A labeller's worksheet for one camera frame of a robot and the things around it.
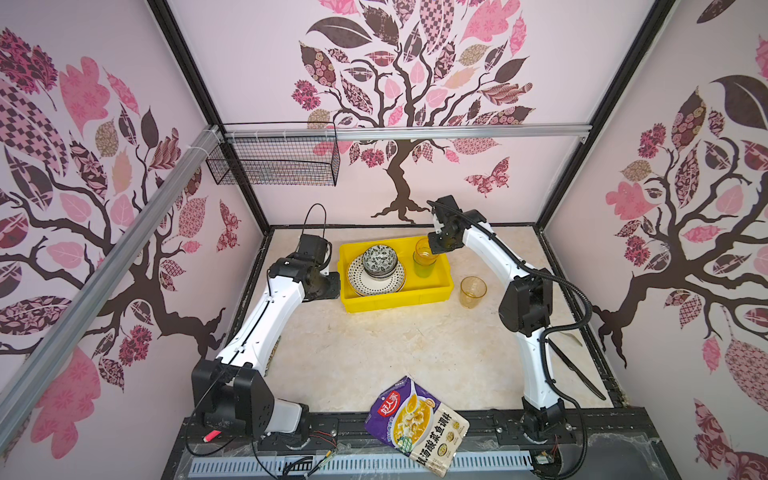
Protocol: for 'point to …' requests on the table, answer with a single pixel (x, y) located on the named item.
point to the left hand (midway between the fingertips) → (331, 293)
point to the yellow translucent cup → (472, 289)
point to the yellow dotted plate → (367, 284)
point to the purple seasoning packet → (408, 417)
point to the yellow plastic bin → (415, 289)
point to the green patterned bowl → (379, 261)
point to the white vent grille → (343, 465)
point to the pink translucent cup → (423, 254)
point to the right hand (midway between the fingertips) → (438, 241)
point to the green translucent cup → (423, 270)
